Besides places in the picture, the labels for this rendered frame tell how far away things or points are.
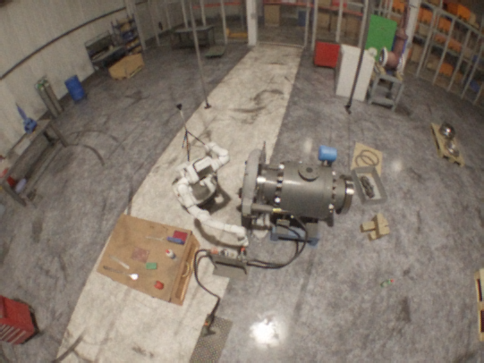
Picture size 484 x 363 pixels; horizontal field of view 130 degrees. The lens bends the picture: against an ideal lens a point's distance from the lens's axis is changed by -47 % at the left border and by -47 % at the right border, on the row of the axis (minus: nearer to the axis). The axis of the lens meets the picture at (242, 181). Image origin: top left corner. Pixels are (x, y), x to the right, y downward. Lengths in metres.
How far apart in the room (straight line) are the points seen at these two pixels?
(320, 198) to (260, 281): 1.15
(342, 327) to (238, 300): 1.23
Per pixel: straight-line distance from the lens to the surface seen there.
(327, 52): 6.90
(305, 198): 2.08
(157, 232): 2.43
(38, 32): 9.54
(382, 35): 8.58
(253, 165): 2.01
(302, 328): 2.53
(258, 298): 2.49
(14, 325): 3.82
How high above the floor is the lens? 2.47
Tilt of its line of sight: 52 degrees down
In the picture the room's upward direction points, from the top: 5 degrees counter-clockwise
